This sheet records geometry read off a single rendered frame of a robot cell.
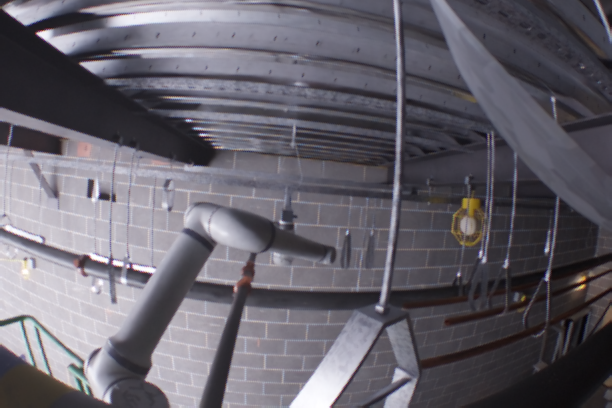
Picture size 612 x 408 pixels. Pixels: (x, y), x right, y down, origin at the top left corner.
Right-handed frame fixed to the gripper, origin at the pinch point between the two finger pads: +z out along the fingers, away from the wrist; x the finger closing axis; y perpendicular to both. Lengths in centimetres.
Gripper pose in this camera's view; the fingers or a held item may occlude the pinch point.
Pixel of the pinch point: (288, 191)
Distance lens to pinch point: 120.7
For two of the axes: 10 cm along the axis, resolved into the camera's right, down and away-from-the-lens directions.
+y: 9.9, 0.9, 1.1
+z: 0.9, -9.9, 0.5
